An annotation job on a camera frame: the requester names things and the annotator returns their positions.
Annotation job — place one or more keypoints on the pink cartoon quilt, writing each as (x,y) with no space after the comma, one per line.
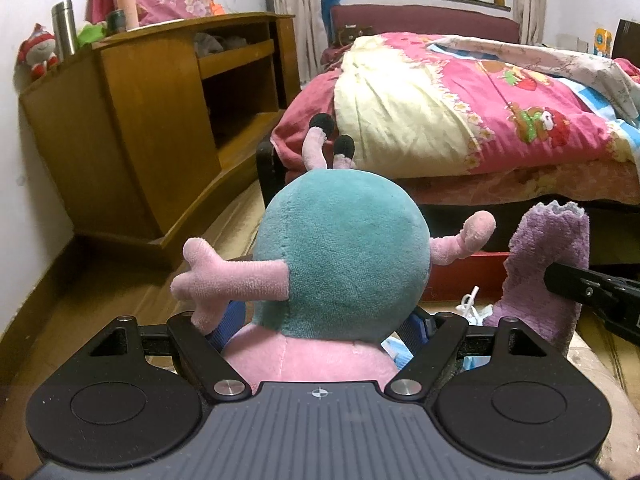
(425,110)

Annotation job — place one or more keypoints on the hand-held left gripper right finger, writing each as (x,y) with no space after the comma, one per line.
(417,330)

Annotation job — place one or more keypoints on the red cardboard box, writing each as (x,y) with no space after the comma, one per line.
(460,275)

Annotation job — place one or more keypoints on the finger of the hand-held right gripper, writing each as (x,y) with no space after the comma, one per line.
(595,290)

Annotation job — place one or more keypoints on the purple fuzzy sock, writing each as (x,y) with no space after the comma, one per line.
(540,245)

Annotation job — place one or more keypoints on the wooden cabinet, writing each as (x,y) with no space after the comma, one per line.
(135,125)

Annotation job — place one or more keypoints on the yellow box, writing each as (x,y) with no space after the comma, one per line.
(603,42)

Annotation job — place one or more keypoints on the steel thermos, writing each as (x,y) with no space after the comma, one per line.
(65,30)

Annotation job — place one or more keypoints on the dark bed frame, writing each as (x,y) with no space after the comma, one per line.
(440,212)

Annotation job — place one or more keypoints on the red santa doll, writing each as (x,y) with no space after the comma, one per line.
(40,52)

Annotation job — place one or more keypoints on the dark pink blanket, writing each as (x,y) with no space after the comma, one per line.
(305,115)

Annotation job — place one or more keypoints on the brown patterned bag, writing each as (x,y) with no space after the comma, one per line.
(352,34)

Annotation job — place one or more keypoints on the grey cloth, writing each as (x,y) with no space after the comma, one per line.
(207,42)

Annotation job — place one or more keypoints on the green plush toy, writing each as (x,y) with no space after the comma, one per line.
(90,32)

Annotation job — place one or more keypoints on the dark brown furniture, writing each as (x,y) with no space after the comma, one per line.
(629,42)

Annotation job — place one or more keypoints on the white plastic piece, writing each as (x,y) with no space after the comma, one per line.
(472,307)

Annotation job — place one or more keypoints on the blue bag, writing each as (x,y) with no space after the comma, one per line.
(330,0)

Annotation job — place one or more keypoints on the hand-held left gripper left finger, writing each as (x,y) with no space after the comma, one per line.
(225,330)

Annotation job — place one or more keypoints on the pink cylinder bottle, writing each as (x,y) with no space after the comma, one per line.
(127,7)

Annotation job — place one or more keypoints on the dark jar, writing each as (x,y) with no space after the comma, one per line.
(117,22)

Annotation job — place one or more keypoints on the orange item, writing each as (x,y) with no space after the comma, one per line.
(216,8)

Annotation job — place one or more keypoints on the pale floral sheet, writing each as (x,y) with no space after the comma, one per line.
(550,60)

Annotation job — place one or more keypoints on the beige curtain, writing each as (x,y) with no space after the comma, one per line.
(300,10)
(530,0)

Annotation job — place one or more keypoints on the maroon headboard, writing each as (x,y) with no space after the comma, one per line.
(425,22)

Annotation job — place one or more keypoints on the pink pig plush teal dress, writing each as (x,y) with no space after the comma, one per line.
(340,260)

